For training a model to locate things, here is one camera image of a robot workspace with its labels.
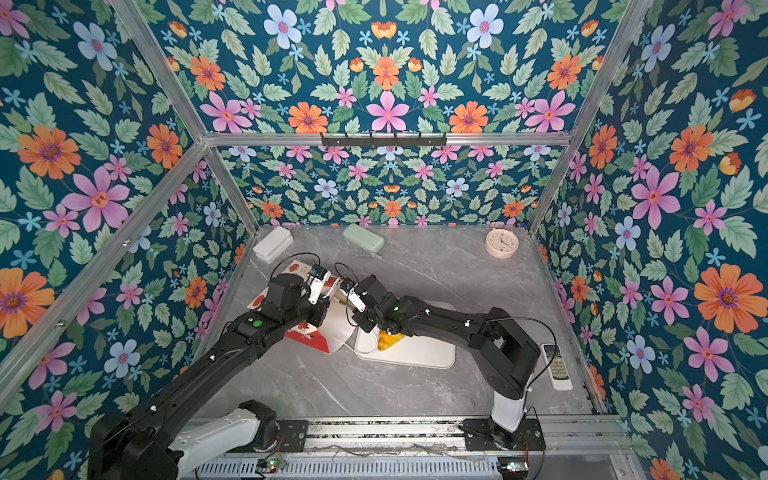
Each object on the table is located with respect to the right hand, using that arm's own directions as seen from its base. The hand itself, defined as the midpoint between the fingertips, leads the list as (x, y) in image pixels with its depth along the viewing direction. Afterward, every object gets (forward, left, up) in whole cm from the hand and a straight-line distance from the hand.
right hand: (359, 305), depth 86 cm
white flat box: (+29, +35, -5) cm, 46 cm away
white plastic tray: (-9, -15, -10) cm, 20 cm away
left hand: (-1, +6, +9) cm, 11 cm away
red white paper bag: (-3, +8, -8) cm, 12 cm away
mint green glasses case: (+33, +2, -7) cm, 34 cm away
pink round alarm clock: (+31, -50, -8) cm, 59 cm away
